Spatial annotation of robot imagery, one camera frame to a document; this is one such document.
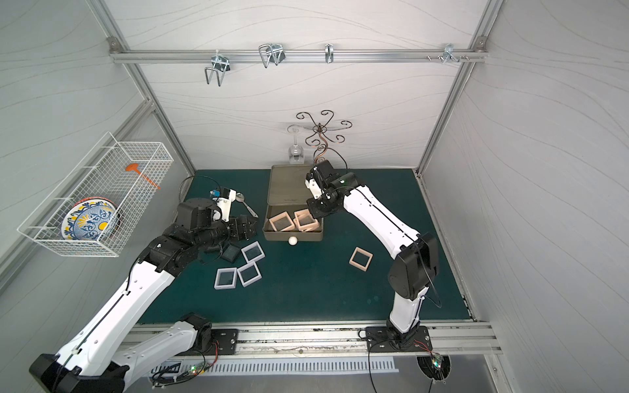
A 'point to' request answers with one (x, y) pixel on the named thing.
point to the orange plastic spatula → (133, 167)
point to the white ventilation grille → (239, 367)
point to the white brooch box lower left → (225, 278)
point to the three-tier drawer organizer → (287, 191)
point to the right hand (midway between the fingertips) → (315, 209)
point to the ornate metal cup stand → (320, 137)
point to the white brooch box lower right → (249, 273)
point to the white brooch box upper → (249, 247)
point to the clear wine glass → (296, 152)
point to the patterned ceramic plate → (92, 218)
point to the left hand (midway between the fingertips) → (249, 220)
